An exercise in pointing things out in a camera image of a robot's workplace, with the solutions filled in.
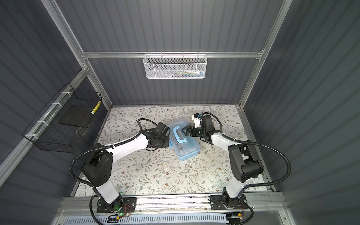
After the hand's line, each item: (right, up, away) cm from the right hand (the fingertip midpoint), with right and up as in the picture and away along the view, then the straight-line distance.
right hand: (188, 131), depth 91 cm
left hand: (-13, -8, -1) cm, 16 cm away
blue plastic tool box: (-3, -15, -7) cm, 17 cm away
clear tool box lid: (-3, -8, -5) cm, 9 cm away
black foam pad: (-59, +10, -17) cm, 63 cm away
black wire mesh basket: (-66, +5, -19) cm, 69 cm away
